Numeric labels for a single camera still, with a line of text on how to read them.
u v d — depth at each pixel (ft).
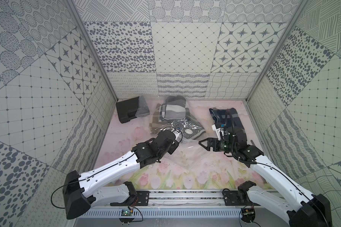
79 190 1.27
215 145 2.20
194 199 2.50
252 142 3.13
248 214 2.39
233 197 2.44
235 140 1.95
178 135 2.01
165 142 1.73
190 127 3.22
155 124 3.41
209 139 2.22
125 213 2.34
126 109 3.49
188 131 3.07
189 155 2.98
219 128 2.34
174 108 3.57
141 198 2.42
